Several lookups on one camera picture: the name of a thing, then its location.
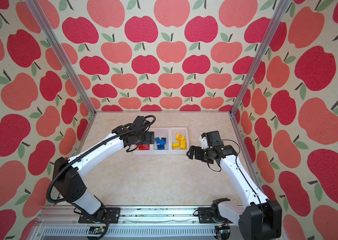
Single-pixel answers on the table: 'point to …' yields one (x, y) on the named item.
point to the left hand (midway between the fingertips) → (150, 139)
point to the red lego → (144, 147)
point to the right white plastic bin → (173, 132)
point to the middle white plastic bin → (162, 132)
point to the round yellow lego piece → (179, 137)
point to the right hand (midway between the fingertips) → (197, 154)
